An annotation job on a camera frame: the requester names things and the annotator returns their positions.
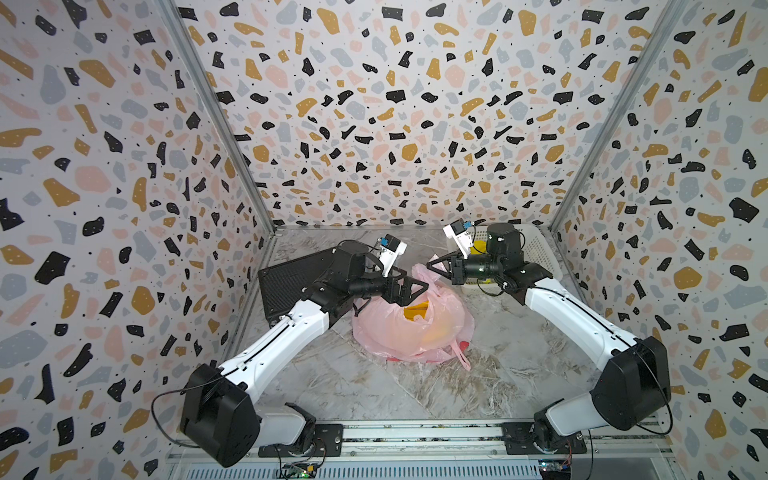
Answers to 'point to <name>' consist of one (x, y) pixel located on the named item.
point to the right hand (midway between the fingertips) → (430, 267)
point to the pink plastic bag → (435, 327)
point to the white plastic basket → (538, 249)
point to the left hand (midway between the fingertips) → (419, 280)
